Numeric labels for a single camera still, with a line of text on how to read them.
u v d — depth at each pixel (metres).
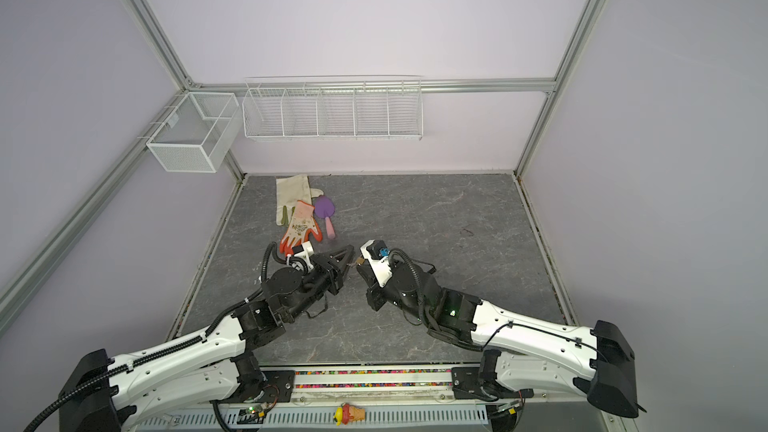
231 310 0.56
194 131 0.97
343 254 0.70
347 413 0.68
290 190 1.17
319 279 0.64
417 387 0.75
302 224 1.04
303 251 0.69
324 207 1.11
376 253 0.56
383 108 1.04
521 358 0.61
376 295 0.59
